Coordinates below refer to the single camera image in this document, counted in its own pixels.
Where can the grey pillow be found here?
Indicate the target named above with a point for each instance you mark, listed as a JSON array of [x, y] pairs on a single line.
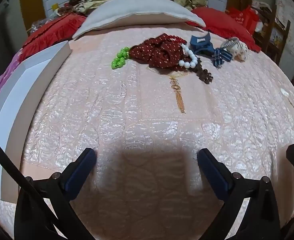
[[137, 11]]

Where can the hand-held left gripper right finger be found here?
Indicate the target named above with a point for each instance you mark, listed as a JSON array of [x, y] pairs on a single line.
[[213, 175]]

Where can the clear plastic bag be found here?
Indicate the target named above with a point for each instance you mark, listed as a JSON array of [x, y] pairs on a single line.
[[38, 26]]

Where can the white patterned scrunchie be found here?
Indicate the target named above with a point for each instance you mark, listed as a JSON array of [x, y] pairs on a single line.
[[238, 50]]

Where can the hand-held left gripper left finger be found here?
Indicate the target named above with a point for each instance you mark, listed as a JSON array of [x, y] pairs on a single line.
[[80, 175]]

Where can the blue striped bow clip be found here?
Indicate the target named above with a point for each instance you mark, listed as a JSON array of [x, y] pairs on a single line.
[[221, 56]]

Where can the wooden chair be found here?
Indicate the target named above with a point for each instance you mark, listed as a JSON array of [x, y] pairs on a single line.
[[271, 37]]

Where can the red gift bag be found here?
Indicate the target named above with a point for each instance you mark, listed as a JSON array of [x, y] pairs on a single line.
[[245, 17]]

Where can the grey cabinet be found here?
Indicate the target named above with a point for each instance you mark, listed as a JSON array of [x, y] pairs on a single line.
[[2, 30]]

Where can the red ruffled pillow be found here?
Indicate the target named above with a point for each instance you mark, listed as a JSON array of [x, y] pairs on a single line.
[[52, 31]]

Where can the dark red dotted scrunchie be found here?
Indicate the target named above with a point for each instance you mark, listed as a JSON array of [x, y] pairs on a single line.
[[159, 52]]

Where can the magenta floral blanket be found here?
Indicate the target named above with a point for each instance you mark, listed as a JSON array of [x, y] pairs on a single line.
[[2, 80]]

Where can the pink quilted bedspread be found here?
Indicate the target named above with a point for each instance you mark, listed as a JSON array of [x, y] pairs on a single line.
[[142, 120]]

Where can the blue bow hair clip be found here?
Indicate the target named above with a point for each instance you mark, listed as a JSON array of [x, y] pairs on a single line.
[[199, 43]]

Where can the small white piece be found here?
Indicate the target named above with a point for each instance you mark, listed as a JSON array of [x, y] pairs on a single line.
[[284, 91]]

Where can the white rectangular tray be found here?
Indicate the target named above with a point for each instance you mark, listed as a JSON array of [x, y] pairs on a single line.
[[17, 95]]

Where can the plain red pillow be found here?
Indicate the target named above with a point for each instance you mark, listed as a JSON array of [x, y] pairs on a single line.
[[224, 27]]

